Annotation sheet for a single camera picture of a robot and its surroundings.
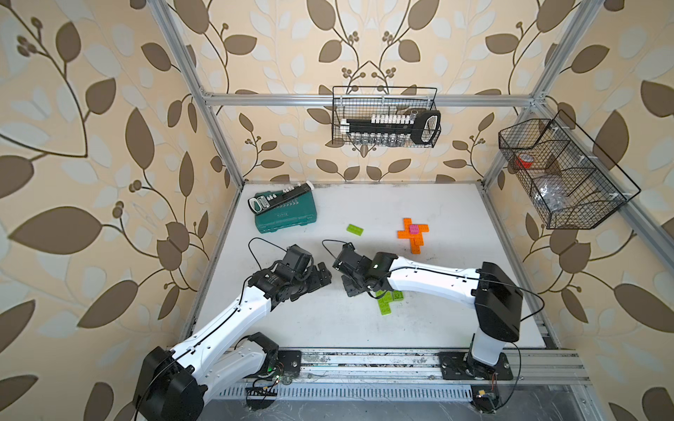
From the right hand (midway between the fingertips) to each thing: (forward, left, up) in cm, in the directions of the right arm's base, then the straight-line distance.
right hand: (351, 282), depth 83 cm
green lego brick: (+26, -2, -7) cm, 27 cm away
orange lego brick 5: (+16, -25, -7) cm, 31 cm away
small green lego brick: (-2, -15, -7) cm, 17 cm away
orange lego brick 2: (+21, -21, -6) cm, 31 cm away
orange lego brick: (+27, -23, -6) cm, 36 cm away
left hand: (0, +10, +4) cm, 11 cm away
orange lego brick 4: (+20, -27, -7) cm, 35 cm away
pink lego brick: (+23, -26, -5) cm, 35 cm away
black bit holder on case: (+35, +35, +1) cm, 50 cm away
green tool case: (+32, +21, -3) cm, 38 cm away
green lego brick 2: (-3, -12, -7) cm, 14 cm away
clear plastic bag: (+14, -58, +25) cm, 64 cm away
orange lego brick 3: (+25, -30, -7) cm, 40 cm away
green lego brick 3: (-6, -11, -7) cm, 14 cm away
